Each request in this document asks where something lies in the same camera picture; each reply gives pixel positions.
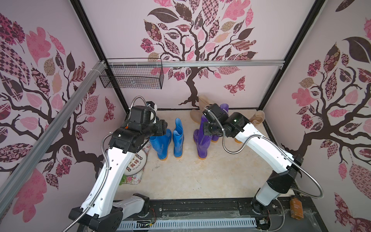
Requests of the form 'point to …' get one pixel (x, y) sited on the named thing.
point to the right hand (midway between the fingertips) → (205, 127)
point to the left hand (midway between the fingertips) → (161, 127)
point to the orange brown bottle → (296, 211)
